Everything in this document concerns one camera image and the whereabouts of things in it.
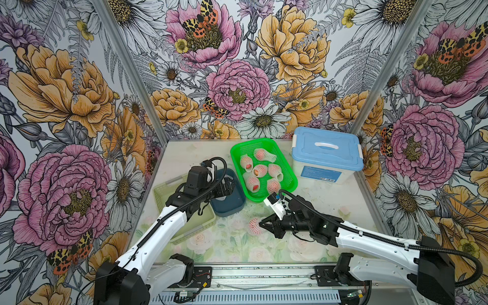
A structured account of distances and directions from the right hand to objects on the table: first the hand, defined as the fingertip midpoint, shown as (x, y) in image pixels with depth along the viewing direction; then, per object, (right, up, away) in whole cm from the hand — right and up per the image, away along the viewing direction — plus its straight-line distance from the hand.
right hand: (262, 228), depth 73 cm
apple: (-3, 0, +2) cm, 3 cm away
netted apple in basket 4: (-4, +15, +21) cm, 27 cm away
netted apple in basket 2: (0, +20, +26) cm, 33 cm away
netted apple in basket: (-7, +24, +30) cm, 39 cm away
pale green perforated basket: (-29, -2, +10) cm, 31 cm away
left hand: (-15, +13, +8) cm, 21 cm away
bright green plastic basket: (+15, +15, +21) cm, 30 cm away
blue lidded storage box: (+31, +28, +19) cm, 46 cm away
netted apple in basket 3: (+8, +20, +26) cm, 34 cm away
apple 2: (+3, +28, +34) cm, 44 cm away
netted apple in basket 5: (+7, +13, +21) cm, 26 cm away
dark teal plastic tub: (-13, +4, +24) cm, 27 cm away
